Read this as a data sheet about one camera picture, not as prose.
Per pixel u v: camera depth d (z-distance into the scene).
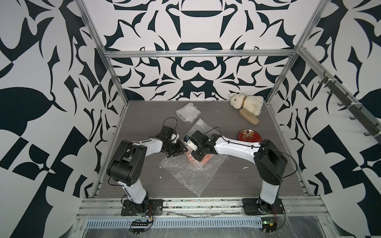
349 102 0.60
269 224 0.71
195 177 0.83
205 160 0.87
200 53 0.97
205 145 0.66
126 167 0.48
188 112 1.08
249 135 1.02
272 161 0.48
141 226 0.73
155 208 0.73
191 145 0.79
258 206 0.68
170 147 0.81
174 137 0.84
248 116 1.08
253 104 1.07
